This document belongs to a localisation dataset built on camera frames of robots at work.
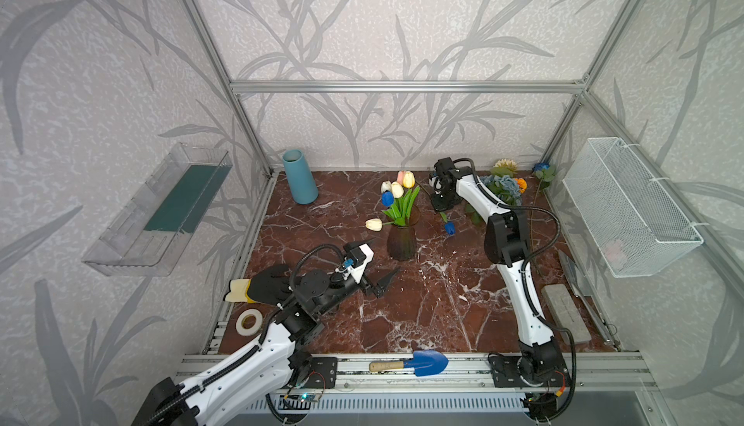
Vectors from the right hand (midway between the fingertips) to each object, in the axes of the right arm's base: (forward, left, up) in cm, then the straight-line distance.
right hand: (438, 205), depth 109 cm
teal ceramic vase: (+3, +50, +11) cm, 51 cm away
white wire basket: (-30, -36, +33) cm, 58 cm away
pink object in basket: (-31, -40, +19) cm, 54 cm away
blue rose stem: (+14, -45, +2) cm, 47 cm away
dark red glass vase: (-21, +14, +8) cm, 27 cm away
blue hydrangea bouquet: (-2, -21, +12) cm, 25 cm away
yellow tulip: (-15, +13, +31) cm, 37 cm away
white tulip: (-15, +19, +28) cm, 37 cm away
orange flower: (+3, -30, +8) cm, 31 cm away
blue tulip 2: (-11, -3, +1) cm, 11 cm away
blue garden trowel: (-52, +10, 0) cm, 53 cm away
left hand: (-33, +19, +23) cm, 45 cm away
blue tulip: (-20, +19, +29) cm, 40 cm away
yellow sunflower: (+15, -28, +5) cm, 32 cm away
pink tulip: (-12, +15, +29) cm, 35 cm away
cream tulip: (-17, +16, +29) cm, 38 cm away
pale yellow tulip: (-24, +22, +24) cm, 40 cm away
